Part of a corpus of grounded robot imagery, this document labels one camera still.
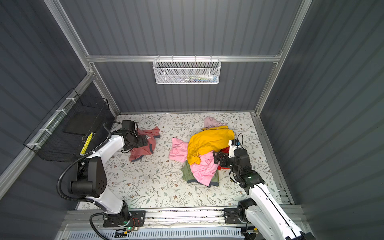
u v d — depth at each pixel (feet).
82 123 2.49
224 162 2.32
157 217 2.48
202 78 3.00
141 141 2.78
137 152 2.98
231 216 2.42
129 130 2.41
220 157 2.33
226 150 2.99
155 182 2.84
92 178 1.52
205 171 2.70
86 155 1.59
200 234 2.53
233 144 2.31
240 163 1.97
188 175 2.81
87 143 2.28
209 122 3.75
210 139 3.00
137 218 2.38
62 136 2.35
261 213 1.93
